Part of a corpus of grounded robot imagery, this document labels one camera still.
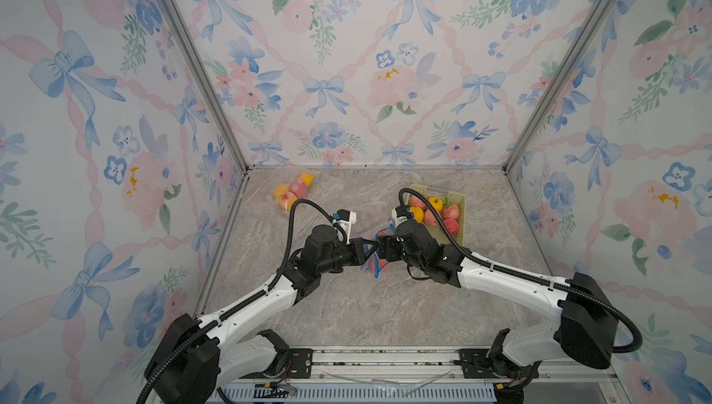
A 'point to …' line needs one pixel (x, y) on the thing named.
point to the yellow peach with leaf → (437, 203)
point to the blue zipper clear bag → (375, 263)
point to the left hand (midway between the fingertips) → (382, 245)
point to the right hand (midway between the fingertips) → (385, 238)
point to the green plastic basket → (452, 198)
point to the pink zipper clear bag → (273, 195)
